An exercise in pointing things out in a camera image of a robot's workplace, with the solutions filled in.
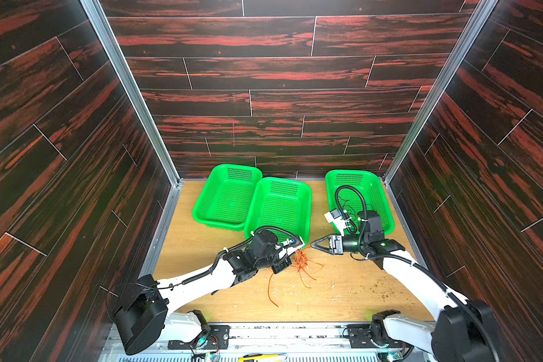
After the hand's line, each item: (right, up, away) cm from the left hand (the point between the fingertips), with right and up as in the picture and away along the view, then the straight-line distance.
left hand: (293, 251), depth 79 cm
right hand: (+7, +3, -1) cm, 8 cm away
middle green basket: (-3, +16, +36) cm, 40 cm away
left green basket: (-32, +18, +33) cm, 49 cm away
